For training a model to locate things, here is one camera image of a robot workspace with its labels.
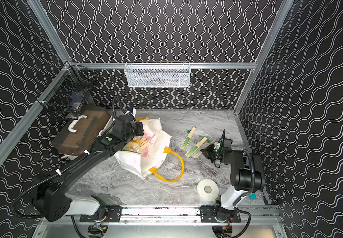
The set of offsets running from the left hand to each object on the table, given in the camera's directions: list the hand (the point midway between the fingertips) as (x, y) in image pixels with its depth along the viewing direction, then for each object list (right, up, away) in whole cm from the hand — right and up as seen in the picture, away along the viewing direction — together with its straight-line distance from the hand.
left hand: (141, 120), depth 79 cm
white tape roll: (+36, -38, +3) cm, 53 cm away
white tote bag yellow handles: (0, -23, -6) cm, 23 cm away
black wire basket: (-50, +17, +14) cm, 55 cm away
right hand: (+35, -18, +17) cm, 43 cm away
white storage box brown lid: (-37, -7, +5) cm, 38 cm away
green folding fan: (+39, -12, +24) cm, 48 cm away
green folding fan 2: (+30, -7, +27) cm, 41 cm away
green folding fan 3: (+34, -20, +16) cm, 43 cm away
